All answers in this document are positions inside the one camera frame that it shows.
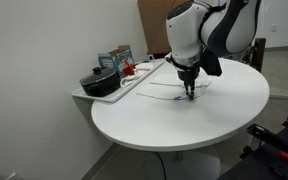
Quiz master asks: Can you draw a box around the white cloth with blue stripes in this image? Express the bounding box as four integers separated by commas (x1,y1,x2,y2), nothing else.
136,71,213,102

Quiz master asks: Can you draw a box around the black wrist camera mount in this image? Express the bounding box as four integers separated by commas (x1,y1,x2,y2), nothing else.
201,46,224,77

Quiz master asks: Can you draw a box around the black perforated board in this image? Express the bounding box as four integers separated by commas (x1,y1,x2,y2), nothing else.
217,93,288,180

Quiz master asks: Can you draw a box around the dark wooden chair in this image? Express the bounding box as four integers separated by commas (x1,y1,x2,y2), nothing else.
248,37,267,73

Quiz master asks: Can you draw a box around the colourful printed cardboard box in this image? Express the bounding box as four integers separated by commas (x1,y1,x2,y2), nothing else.
97,44,136,78

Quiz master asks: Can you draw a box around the white rectangular tray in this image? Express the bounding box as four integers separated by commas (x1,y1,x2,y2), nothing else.
71,56,167,104

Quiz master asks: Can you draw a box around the black cooking pot with lid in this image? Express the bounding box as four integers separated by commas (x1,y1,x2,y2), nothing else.
79,66,122,98

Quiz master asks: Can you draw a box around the large brown cardboard box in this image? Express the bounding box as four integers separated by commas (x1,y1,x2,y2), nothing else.
137,0,192,56

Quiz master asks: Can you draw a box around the black floor cable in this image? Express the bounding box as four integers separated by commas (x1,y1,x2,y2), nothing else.
155,151,168,180

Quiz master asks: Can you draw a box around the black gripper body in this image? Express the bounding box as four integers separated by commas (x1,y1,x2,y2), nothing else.
177,66,201,83

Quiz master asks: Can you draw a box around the white cloth with red stripes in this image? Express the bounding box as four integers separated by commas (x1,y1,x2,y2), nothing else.
118,61,152,88

